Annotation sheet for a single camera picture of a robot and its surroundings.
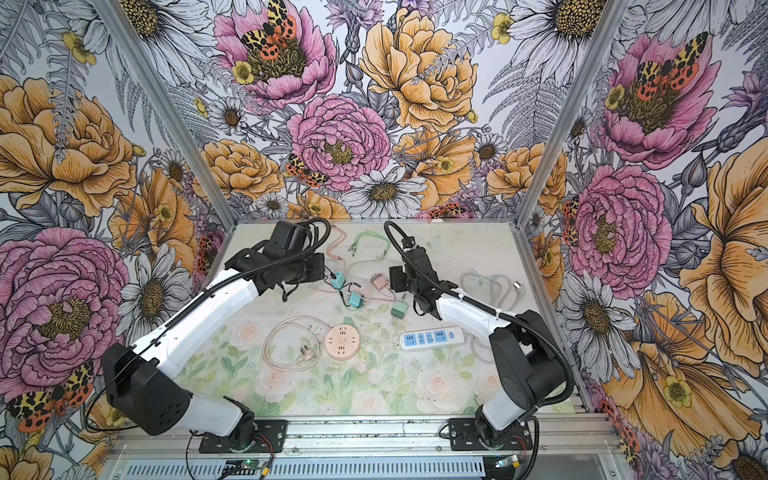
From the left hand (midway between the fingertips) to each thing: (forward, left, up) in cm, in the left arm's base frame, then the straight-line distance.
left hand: (321, 277), depth 81 cm
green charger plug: (+1, -21, -18) cm, 28 cm away
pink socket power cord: (-15, +5, -19) cm, 24 cm away
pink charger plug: (+11, -15, -18) cm, 26 cm away
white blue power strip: (-10, -30, -17) cm, 36 cm away
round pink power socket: (-11, -4, -18) cm, 21 cm away
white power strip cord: (+9, -54, -19) cm, 58 cm away
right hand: (+5, -21, -8) cm, 24 cm away
